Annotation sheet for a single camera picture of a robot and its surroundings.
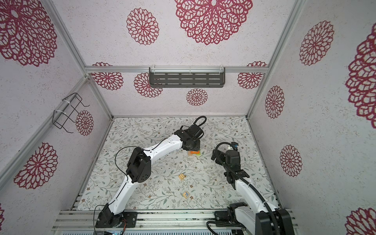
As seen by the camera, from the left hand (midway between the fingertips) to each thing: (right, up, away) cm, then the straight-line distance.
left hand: (195, 148), depth 94 cm
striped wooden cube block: (-9, -16, -7) cm, 19 cm away
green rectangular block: (+3, -4, +4) cm, 6 cm away
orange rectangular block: (0, -2, +3) cm, 4 cm away
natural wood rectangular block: (-4, -4, +5) cm, 8 cm away
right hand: (+14, 0, -8) cm, 16 cm away
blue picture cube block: (-6, -24, -13) cm, 28 cm away
